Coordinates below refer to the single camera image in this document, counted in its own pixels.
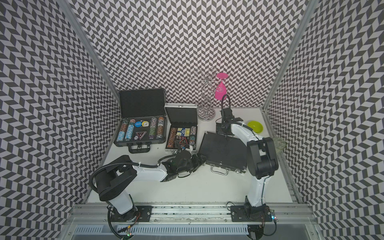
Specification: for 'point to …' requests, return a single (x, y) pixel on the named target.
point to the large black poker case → (143, 121)
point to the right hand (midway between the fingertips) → (224, 132)
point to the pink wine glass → (220, 87)
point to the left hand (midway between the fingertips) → (207, 161)
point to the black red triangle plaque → (141, 134)
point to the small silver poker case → (181, 133)
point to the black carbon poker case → (227, 152)
